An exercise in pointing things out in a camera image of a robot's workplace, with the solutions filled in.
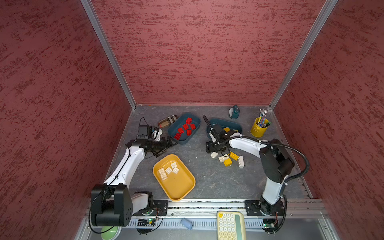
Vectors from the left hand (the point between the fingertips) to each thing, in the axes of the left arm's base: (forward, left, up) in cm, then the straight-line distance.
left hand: (172, 149), depth 82 cm
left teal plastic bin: (+23, +4, -12) cm, 26 cm away
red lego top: (+24, -6, -11) cm, 27 cm away
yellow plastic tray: (-10, -1, -12) cm, 16 cm away
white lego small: (-5, 0, -11) cm, 12 cm away
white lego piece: (-8, -2, -11) cm, 14 cm away
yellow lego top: (+22, -36, -11) cm, 43 cm away
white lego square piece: (-8, +3, -11) cm, 14 cm away
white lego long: (-10, +6, -11) cm, 16 cm away
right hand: (+3, -23, -10) cm, 25 cm away
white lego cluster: (0, -30, -12) cm, 32 cm away
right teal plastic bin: (+27, -35, -11) cm, 46 cm away
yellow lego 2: (-3, -33, -11) cm, 35 cm away
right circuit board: (-34, -50, -13) cm, 61 cm away
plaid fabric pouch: (+27, +8, -9) cm, 30 cm away
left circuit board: (-33, +11, -13) cm, 37 cm away
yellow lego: (+2, -38, -11) cm, 39 cm away
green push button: (-38, +23, -10) cm, 45 cm away
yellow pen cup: (+17, -55, -2) cm, 57 cm away
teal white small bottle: (+35, -42, -5) cm, 54 cm away
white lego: (-2, -41, -11) cm, 43 cm away
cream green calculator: (-34, -30, -10) cm, 47 cm away
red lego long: (+16, -1, -11) cm, 19 cm away
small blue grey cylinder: (-34, -10, -10) cm, 36 cm away
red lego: (+25, -11, -11) cm, 29 cm away
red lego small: (+22, -2, -13) cm, 25 cm away
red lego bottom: (+28, -8, -9) cm, 31 cm away
